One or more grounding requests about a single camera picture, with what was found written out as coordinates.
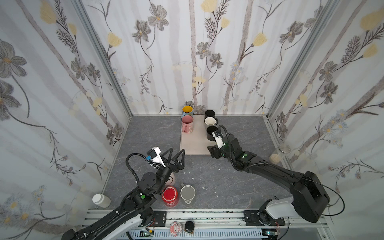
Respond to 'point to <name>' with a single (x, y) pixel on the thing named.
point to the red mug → (170, 196)
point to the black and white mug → (209, 130)
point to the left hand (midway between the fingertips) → (176, 147)
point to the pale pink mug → (172, 181)
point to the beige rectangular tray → (196, 143)
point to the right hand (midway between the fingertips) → (211, 140)
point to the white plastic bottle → (101, 200)
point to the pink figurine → (175, 228)
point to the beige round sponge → (274, 158)
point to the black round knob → (189, 226)
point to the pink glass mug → (187, 124)
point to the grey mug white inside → (211, 121)
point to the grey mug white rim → (187, 193)
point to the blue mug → (187, 110)
